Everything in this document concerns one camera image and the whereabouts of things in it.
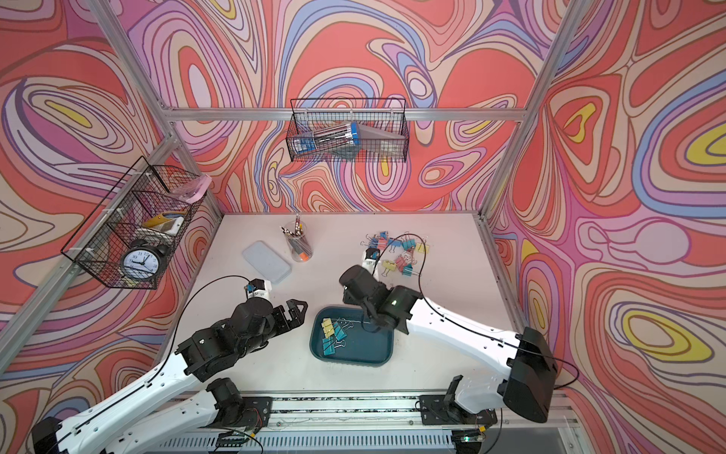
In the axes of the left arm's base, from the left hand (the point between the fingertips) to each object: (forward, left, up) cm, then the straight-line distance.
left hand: (301, 310), depth 74 cm
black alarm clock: (+6, +37, +14) cm, 40 cm away
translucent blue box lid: (+27, +18, -15) cm, 36 cm away
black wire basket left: (+13, +46, +12) cm, 49 cm away
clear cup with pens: (+29, +6, -7) cm, 31 cm away
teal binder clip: (+2, -9, -14) cm, 17 cm away
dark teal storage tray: (-5, -16, -14) cm, 22 cm away
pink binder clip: (+25, -30, -14) cm, 42 cm away
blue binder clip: (+36, -20, -14) cm, 44 cm away
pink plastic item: (+34, +37, +13) cm, 52 cm away
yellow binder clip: (+1, -6, -12) cm, 13 cm away
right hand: (+6, -14, +1) cm, 15 cm away
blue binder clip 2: (+36, -29, -15) cm, 49 cm away
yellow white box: (+19, +36, +15) cm, 43 cm away
